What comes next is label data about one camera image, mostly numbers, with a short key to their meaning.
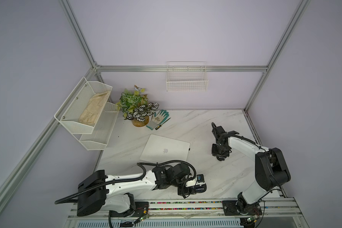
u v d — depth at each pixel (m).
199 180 0.61
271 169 0.46
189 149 0.96
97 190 0.40
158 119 1.12
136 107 0.88
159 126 1.09
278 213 0.74
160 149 0.97
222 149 0.77
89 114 0.77
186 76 0.95
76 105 0.76
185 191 0.63
